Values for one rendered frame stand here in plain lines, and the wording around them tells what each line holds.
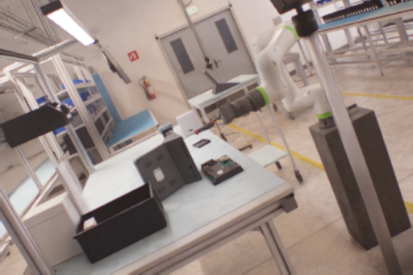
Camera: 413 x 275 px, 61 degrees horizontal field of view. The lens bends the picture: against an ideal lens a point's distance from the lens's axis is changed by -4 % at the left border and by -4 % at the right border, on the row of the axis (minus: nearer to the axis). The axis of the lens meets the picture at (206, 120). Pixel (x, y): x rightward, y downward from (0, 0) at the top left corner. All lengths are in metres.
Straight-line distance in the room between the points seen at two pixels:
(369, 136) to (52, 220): 1.66
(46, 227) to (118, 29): 6.98
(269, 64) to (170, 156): 0.57
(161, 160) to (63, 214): 0.44
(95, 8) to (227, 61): 3.12
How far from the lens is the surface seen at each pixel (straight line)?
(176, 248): 1.14
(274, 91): 1.60
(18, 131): 1.45
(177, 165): 1.55
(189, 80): 8.28
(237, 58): 8.54
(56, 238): 1.48
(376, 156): 2.24
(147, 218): 1.28
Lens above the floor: 1.50
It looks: 11 degrees down
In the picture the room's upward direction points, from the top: 25 degrees counter-clockwise
